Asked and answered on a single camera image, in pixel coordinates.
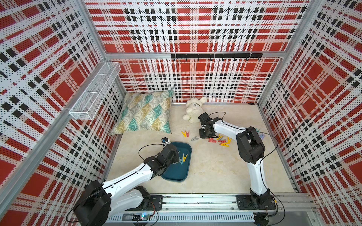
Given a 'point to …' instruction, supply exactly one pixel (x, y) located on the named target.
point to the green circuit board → (141, 217)
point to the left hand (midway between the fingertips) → (177, 152)
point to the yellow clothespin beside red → (185, 133)
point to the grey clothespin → (194, 138)
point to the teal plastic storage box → (179, 171)
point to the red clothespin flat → (212, 140)
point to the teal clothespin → (181, 161)
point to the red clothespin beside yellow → (187, 134)
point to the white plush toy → (194, 110)
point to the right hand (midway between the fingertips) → (205, 134)
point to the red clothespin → (222, 141)
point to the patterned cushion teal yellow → (145, 110)
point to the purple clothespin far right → (262, 135)
